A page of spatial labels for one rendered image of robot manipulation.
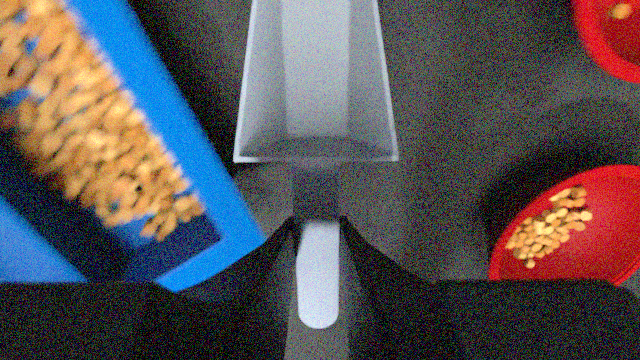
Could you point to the red bowl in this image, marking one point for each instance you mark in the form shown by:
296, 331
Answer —
609, 247
608, 36

